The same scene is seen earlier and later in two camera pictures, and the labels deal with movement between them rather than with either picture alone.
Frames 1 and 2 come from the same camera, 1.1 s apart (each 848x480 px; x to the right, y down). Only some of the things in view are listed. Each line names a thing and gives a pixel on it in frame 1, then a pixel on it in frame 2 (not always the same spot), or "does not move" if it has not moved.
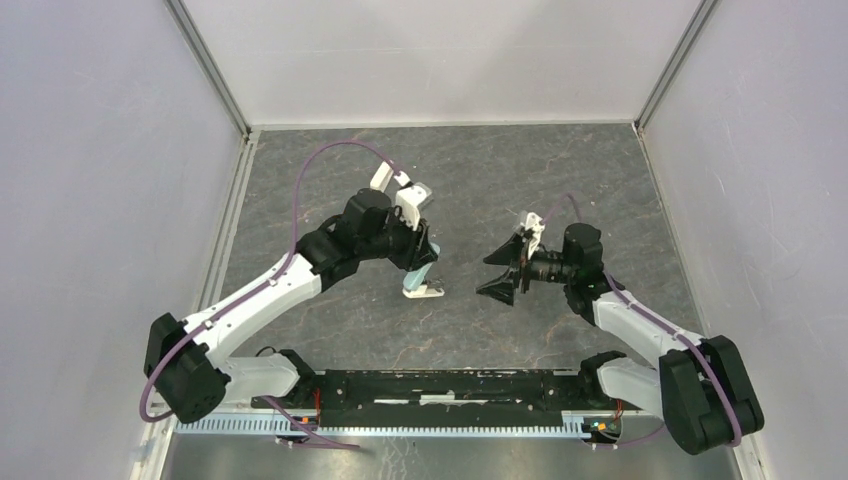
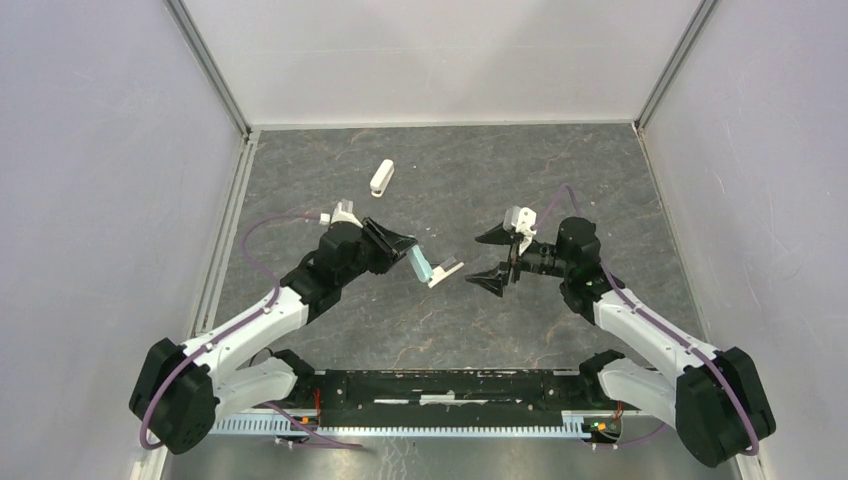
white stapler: [382, 177] does not move
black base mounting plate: [448, 399] does not move
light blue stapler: [414, 285] -> [427, 272]
